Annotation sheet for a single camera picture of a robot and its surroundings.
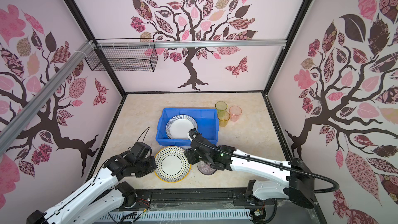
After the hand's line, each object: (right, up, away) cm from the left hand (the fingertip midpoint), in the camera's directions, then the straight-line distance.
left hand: (156, 169), depth 78 cm
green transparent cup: (+37, +33, +29) cm, 57 cm away
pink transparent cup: (+45, +29, +22) cm, 58 cm away
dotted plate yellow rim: (+7, 0, +6) cm, 9 cm away
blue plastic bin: (+27, +23, +26) cm, 44 cm away
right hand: (+16, +11, -4) cm, 20 cm away
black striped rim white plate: (+8, +20, +19) cm, 29 cm away
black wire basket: (-25, +65, +17) cm, 72 cm away
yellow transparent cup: (+38, +26, +23) cm, 51 cm away
